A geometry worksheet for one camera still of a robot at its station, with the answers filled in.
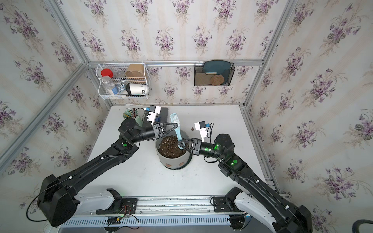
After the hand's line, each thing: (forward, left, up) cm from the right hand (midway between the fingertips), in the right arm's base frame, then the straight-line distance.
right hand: (181, 145), depth 61 cm
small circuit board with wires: (-25, +34, -33) cm, 53 cm away
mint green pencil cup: (+35, +37, -19) cm, 54 cm away
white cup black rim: (+43, +32, -5) cm, 54 cm away
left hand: (+5, +1, +4) cm, 6 cm away
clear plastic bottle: (+43, +49, -1) cm, 65 cm away
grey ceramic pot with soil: (+7, +9, -22) cm, 25 cm away
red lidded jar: (+50, +51, +3) cm, 72 cm away
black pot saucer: (+4, -2, -29) cm, 30 cm away
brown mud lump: (+31, -5, -31) cm, 44 cm away
